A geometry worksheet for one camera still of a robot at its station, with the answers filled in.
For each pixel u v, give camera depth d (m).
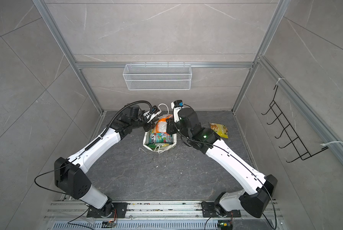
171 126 0.58
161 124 0.70
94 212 0.72
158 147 0.86
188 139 0.49
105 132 0.53
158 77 1.01
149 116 0.66
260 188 0.39
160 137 0.93
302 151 0.60
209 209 0.73
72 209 0.75
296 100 0.61
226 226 0.70
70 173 0.41
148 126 0.70
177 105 0.57
